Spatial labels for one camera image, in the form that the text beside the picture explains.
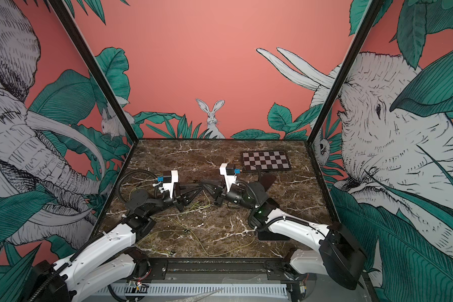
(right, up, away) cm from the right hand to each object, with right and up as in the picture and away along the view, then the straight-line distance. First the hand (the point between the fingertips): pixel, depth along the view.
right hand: (200, 183), depth 63 cm
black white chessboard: (+33, +7, +44) cm, 56 cm away
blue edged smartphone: (+31, -4, +41) cm, 51 cm away
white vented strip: (-4, -42, +7) cm, 42 cm away
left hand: (0, -1, +2) cm, 2 cm away
